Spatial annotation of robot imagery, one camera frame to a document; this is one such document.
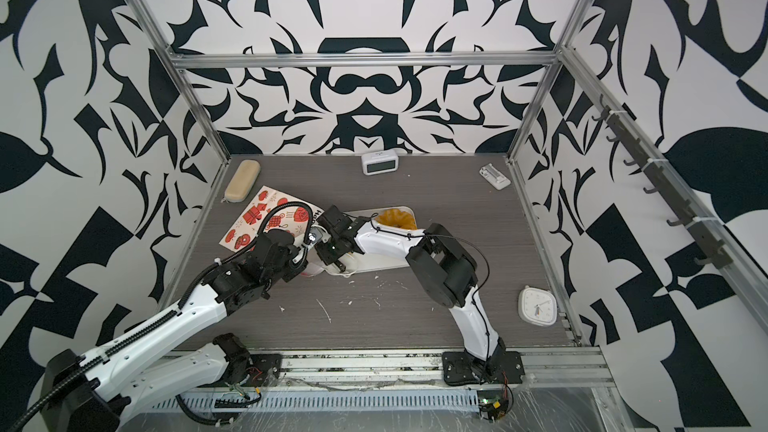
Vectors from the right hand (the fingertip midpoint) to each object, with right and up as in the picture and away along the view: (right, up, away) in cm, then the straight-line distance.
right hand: (322, 251), depth 90 cm
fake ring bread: (+23, +9, +9) cm, 26 cm away
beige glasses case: (-32, +21, +19) cm, 43 cm away
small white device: (+60, +23, +22) cm, 67 cm away
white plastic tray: (+10, -4, +1) cm, 11 cm away
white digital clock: (+17, +28, +21) cm, 39 cm away
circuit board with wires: (+44, -32, -19) cm, 58 cm away
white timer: (+60, -13, -9) cm, 62 cm away
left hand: (-4, +6, -11) cm, 13 cm away
